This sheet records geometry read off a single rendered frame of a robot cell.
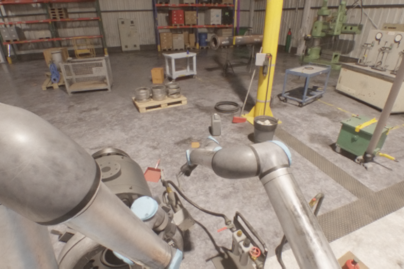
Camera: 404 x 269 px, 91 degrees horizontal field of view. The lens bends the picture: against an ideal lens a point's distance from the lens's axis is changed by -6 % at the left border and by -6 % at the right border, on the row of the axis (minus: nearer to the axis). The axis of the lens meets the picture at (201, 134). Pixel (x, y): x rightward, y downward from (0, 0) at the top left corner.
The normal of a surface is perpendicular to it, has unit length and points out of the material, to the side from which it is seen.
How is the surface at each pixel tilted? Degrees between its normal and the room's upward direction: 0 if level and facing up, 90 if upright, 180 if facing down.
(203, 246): 0
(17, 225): 89
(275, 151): 31
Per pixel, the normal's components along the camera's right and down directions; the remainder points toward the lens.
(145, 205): -0.15, -0.68
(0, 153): 0.33, -0.16
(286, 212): -0.72, -0.16
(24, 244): 0.87, 0.22
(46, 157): 0.68, -0.31
